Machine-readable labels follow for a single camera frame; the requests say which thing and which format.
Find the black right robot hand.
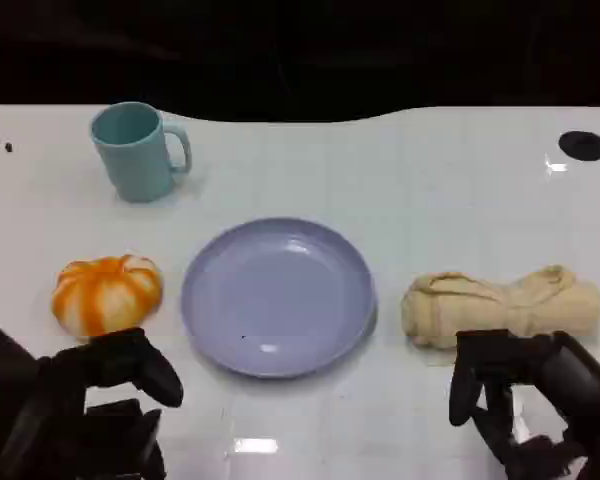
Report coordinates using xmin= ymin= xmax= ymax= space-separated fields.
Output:
xmin=448 ymin=328 xmax=600 ymax=480

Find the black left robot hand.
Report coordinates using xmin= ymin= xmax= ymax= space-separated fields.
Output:
xmin=0 ymin=317 xmax=185 ymax=480

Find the beige towel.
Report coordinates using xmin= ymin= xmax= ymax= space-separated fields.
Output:
xmin=400 ymin=264 xmax=600 ymax=350

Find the orange and white bread roll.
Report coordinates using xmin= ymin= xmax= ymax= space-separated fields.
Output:
xmin=50 ymin=254 xmax=165 ymax=338

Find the black table grommet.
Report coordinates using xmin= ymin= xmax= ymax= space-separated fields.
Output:
xmin=558 ymin=130 xmax=600 ymax=162

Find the lilac plate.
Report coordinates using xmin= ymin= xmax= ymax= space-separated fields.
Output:
xmin=180 ymin=216 xmax=379 ymax=380

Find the pale green mug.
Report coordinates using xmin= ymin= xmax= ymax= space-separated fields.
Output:
xmin=90 ymin=101 xmax=193 ymax=204

